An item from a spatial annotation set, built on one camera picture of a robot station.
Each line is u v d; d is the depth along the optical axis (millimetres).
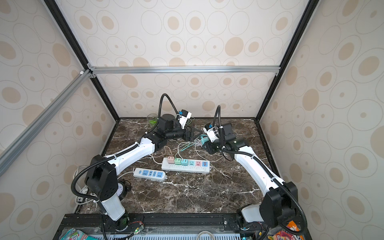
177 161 879
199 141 800
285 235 677
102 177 454
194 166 913
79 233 692
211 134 713
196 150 1007
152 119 1122
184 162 876
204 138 796
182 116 713
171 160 891
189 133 712
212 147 703
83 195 467
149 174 875
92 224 746
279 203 402
